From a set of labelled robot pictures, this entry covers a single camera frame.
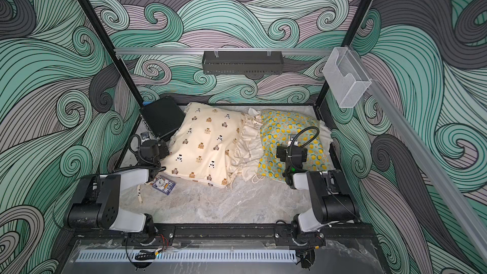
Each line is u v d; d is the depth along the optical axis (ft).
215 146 2.88
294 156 2.29
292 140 2.29
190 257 2.49
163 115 3.63
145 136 2.61
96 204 1.45
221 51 3.03
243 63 3.12
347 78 2.56
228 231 2.45
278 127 3.20
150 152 2.33
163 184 2.80
